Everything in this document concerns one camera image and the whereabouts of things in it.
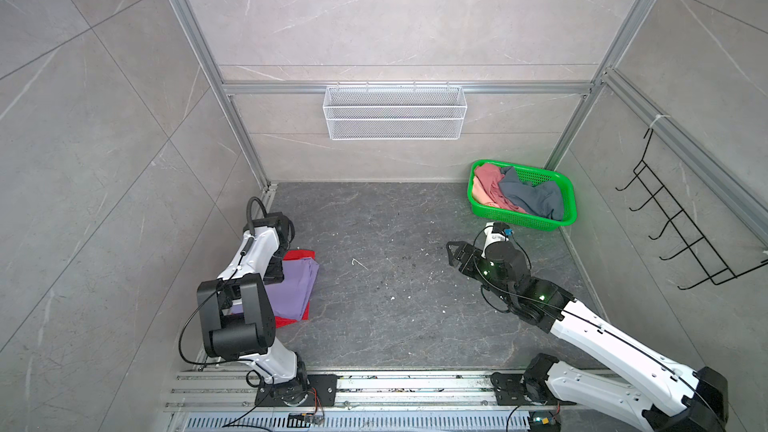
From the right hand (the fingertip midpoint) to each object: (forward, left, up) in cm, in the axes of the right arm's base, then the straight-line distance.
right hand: (454, 247), depth 76 cm
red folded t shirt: (+8, +47, -16) cm, 50 cm away
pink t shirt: (+31, -18, -11) cm, 38 cm away
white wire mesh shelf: (+49, +16, +8) cm, 52 cm away
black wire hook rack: (-14, -49, +11) cm, 52 cm away
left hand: (-2, +56, -9) cm, 57 cm away
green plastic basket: (+41, -37, -15) cm, 58 cm away
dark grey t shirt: (+29, -40, -16) cm, 52 cm away
